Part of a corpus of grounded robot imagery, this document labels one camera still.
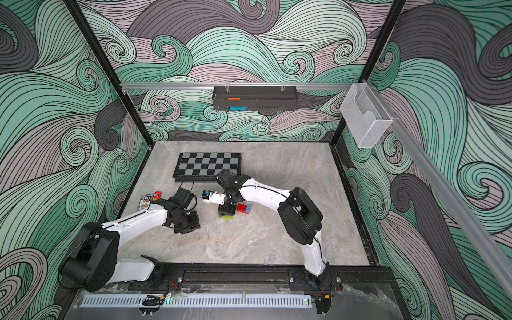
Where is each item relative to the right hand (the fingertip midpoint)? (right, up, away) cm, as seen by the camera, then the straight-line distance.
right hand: (226, 207), depth 88 cm
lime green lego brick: (0, -5, +2) cm, 6 cm away
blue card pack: (-39, +1, +5) cm, 40 cm away
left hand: (-12, -8, -2) cm, 15 cm away
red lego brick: (+7, -1, +2) cm, 7 cm away
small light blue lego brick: (+10, -1, +2) cm, 10 cm away
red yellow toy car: (-35, +4, +7) cm, 36 cm away
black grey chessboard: (-14, +17, +16) cm, 27 cm away
